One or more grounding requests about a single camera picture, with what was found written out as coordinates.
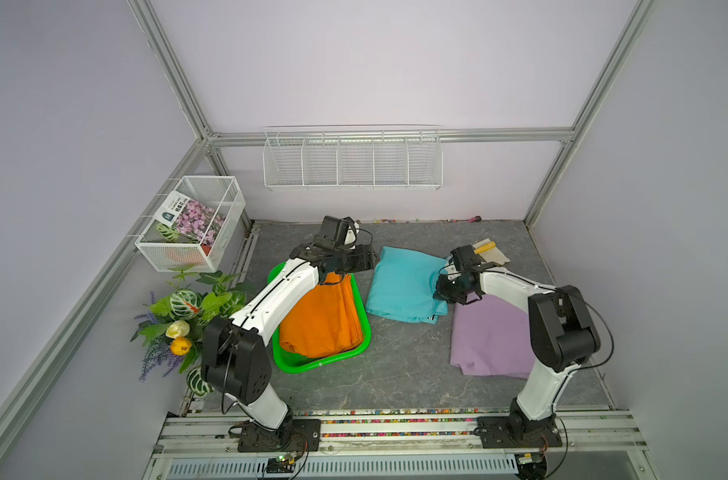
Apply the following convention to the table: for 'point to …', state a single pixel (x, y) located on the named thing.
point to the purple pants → (490, 337)
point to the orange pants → (326, 321)
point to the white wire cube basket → (165, 248)
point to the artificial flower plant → (171, 331)
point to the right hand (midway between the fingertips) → (433, 292)
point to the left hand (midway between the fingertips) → (372, 261)
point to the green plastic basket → (290, 362)
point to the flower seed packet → (192, 217)
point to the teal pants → (401, 287)
